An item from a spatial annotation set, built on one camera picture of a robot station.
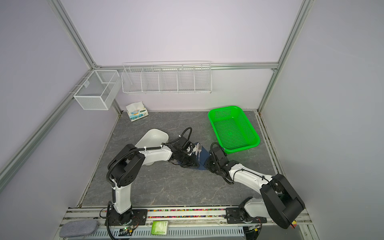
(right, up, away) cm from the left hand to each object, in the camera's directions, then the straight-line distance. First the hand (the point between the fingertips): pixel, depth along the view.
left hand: (199, 168), depth 88 cm
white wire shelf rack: (-21, +57, +9) cm, 61 cm away
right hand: (+3, +2, 0) cm, 4 cm away
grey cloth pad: (-57, -23, -19) cm, 64 cm away
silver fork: (0, +10, +11) cm, 15 cm away
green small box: (-19, -23, -18) cm, 35 cm away
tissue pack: (-48, +36, +25) cm, 65 cm away
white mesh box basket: (-67, +49, +13) cm, 84 cm away
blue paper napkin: (+3, +6, +8) cm, 11 cm away
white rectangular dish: (-31, +17, +15) cm, 38 cm away
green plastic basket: (+26, +22, +21) cm, 40 cm away
